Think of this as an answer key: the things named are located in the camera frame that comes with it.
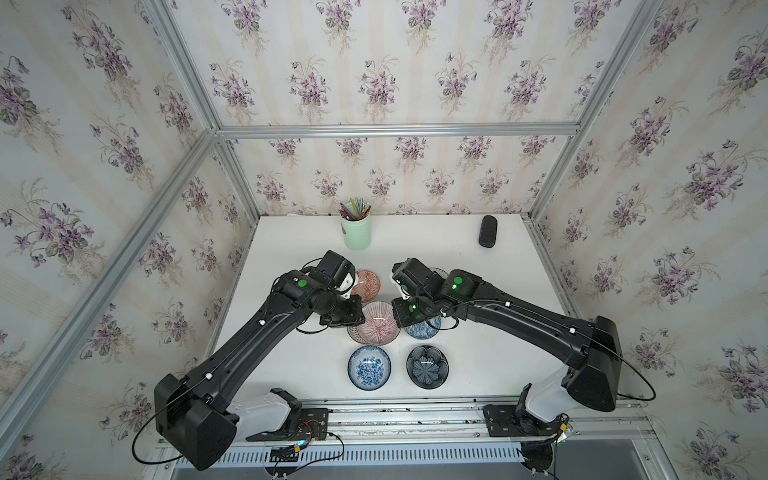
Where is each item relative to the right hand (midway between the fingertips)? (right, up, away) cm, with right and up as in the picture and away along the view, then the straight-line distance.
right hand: (396, 316), depth 74 cm
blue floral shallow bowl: (-7, -16, +8) cm, 19 cm away
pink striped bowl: (-4, -3, +2) cm, 5 cm away
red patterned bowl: (-9, +4, +24) cm, 26 cm away
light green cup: (-12, +22, +27) cm, 37 cm away
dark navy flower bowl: (+9, -16, +8) cm, 20 cm away
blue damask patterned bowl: (+9, -7, +14) cm, 18 cm away
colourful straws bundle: (-14, +30, +31) cm, 46 cm away
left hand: (-7, -1, -2) cm, 8 cm away
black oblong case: (+38, +23, +40) cm, 60 cm away
